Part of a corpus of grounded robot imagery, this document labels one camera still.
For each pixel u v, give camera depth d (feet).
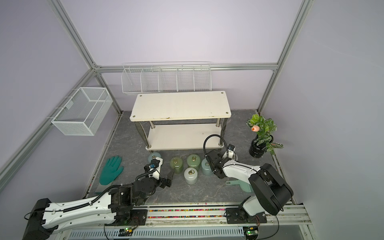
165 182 2.17
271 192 1.39
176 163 2.77
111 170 2.93
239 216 2.18
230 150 2.57
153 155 2.88
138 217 2.42
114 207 1.69
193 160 2.77
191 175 2.64
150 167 2.00
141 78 3.24
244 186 2.73
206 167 2.69
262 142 2.43
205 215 2.49
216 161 2.33
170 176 2.15
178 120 3.79
